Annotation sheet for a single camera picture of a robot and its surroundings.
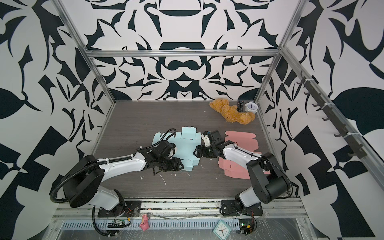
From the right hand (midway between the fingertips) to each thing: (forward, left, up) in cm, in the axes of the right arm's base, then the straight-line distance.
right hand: (199, 152), depth 89 cm
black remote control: (+39, -32, -3) cm, 51 cm away
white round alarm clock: (+37, -40, -3) cm, 55 cm away
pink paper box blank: (+11, -30, -7) cm, 33 cm away
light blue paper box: (+8, +8, -4) cm, 12 cm away
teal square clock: (-37, -9, -2) cm, 38 cm away
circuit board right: (-35, -21, -6) cm, 41 cm away
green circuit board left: (-34, +39, -1) cm, 52 cm away
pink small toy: (-35, +26, +1) cm, 43 cm away
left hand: (-8, +10, +1) cm, 13 cm away
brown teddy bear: (+27, -21, +5) cm, 34 cm away
